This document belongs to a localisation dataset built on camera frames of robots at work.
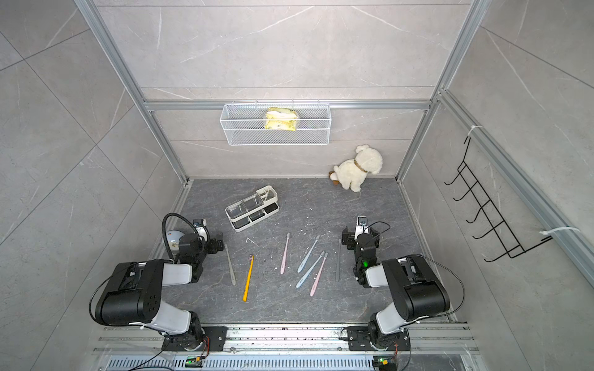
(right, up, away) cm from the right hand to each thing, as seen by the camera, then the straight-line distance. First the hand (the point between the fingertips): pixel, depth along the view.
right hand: (361, 227), depth 93 cm
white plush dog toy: (0, +24, +15) cm, 28 cm away
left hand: (-63, -2, +2) cm, 63 cm away
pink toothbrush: (-31, -11, 0) cm, 33 cm away
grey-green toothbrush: (-51, -17, -5) cm, 54 cm away
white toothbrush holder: (-45, +7, +4) cm, 46 cm away
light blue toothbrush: (-24, -14, -3) cm, 28 cm away
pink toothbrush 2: (-19, -20, -7) cm, 28 cm away
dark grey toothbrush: (-10, -19, -6) cm, 22 cm away
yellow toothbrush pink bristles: (-45, -12, 0) cm, 47 cm away
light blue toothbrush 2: (-23, -18, -6) cm, 30 cm away
